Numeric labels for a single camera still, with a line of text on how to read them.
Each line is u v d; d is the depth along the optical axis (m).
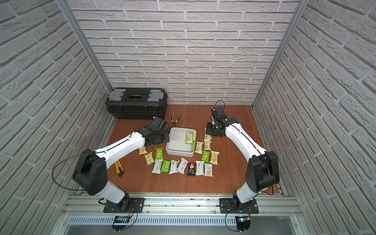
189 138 0.97
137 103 0.98
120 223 0.71
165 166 0.86
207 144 0.95
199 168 0.85
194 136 0.97
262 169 0.44
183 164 0.87
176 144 0.96
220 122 0.62
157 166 0.85
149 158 0.90
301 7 0.69
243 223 0.71
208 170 0.85
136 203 0.75
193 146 0.92
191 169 0.85
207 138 0.86
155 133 0.66
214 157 0.90
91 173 0.44
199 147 0.95
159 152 0.92
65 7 0.70
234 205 0.66
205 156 0.90
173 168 0.85
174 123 1.08
